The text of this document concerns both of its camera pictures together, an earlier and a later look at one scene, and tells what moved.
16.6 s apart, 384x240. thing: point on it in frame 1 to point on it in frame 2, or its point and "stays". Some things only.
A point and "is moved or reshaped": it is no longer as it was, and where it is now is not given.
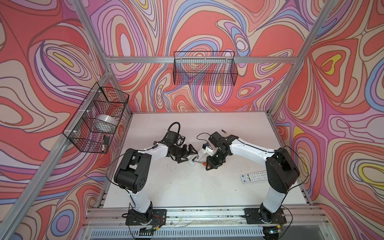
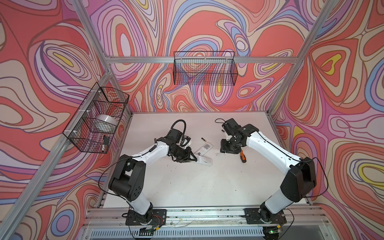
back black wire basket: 214,68 stays
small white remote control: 253,176 to 204,160
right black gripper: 212,163 to 223,148
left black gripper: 185,153 stays
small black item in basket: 106,140 stays
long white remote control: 192,163 is moved or reshaped
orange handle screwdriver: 204,163 to 243,156
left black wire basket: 94,122 stays
